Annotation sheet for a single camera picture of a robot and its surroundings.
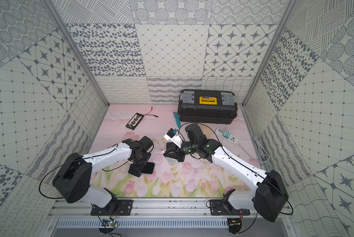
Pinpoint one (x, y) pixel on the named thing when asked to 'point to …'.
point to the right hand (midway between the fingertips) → (166, 154)
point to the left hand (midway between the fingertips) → (147, 161)
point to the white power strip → (231, 138)
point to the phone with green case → (148, 168)
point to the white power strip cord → (263, 156)
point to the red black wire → (149, 114)
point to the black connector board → (134, 121)
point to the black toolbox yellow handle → (207, 106)
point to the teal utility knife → (177, 119)
